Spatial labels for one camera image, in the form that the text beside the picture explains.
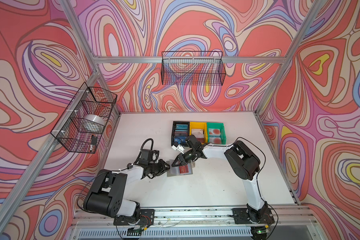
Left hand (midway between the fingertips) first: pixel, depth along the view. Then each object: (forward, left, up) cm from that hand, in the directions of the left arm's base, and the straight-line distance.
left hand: (171, 167), depth 89 cm
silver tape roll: (+13, +37, +30) cm, 49 cm away
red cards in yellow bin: (+24, -19, 0) cm, 31 cm away
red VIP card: (-1, -8, -1) cm, 8 cm away
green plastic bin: (+29, -32, +3) cm, 43 cm away
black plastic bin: (+27, -1, +4) cm, 27 cm away
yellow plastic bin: (+30, -19, +3) cm, 35 cm away
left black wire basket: (+9, +44, +27) cm, 53 cm away
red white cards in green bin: (+24, -30, -1) cm, 38 cm away
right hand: (-1, -2, 0) cm, 2 cm away
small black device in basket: (+4, +37, +23) cm, 44 cm away
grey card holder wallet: (-2, -2, -1) cm, 3 cm away
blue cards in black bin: (+25, -6, 0) cm, 26 cm away
